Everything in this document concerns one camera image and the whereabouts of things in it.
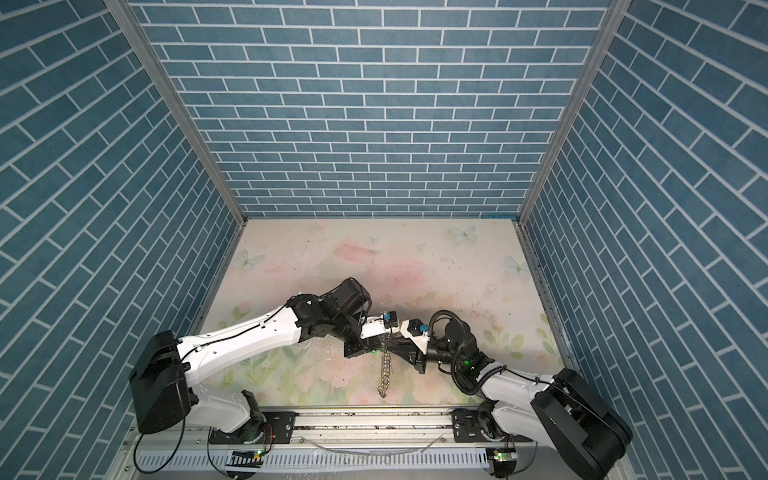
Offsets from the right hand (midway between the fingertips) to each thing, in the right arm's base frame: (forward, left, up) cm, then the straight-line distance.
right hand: (389, 342), depth 77 cm
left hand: (-1, +3, 0) cm, 3 cm away
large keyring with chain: (-3, +1, -11) cm, 11 cm away
